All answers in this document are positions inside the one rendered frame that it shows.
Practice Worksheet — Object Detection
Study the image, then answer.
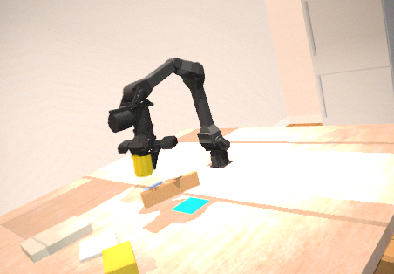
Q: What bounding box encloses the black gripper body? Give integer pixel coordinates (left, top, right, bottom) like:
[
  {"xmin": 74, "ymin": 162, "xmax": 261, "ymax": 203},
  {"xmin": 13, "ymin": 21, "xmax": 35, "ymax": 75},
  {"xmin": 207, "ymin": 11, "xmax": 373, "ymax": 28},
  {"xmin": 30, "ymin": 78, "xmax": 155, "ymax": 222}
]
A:
[{"xmin": 117, "ymin": 122, "xmax": 178, "ymax": 154}]

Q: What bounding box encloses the yellow cup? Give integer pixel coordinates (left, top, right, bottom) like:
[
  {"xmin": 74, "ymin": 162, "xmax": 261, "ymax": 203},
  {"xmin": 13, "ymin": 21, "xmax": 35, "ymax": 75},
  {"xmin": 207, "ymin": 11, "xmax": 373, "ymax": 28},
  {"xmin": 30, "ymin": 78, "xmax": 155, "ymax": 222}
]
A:
[{"xmin": 131, "ymin": 155, "xmax": 153, "ymax": 177}]

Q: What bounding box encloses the cream flat rectangular slab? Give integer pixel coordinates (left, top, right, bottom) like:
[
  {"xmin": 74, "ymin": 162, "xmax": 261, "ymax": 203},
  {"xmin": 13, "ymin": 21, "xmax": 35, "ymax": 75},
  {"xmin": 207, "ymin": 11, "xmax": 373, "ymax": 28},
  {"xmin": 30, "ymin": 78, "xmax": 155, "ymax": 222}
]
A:
[{"xmin": 20, "ymin": 216, "xmax": 93, "ymax": 263}]

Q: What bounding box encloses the light wooden flat bar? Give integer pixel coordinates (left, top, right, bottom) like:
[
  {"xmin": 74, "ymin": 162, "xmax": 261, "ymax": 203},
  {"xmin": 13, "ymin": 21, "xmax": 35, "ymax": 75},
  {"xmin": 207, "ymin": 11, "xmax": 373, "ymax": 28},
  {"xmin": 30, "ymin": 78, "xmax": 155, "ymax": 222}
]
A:
[{"xmin": 140, "ymin": 171, "xmax": 200, "ymax": 209}]

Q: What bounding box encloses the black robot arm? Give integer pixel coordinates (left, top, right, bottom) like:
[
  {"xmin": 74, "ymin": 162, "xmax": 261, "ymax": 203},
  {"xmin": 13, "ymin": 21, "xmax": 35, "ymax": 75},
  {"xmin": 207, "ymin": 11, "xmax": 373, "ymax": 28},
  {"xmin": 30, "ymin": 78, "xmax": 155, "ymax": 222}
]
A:
[{"xmin": 108, "ymin": 58, "xmax": 233, "ymax": 168}]

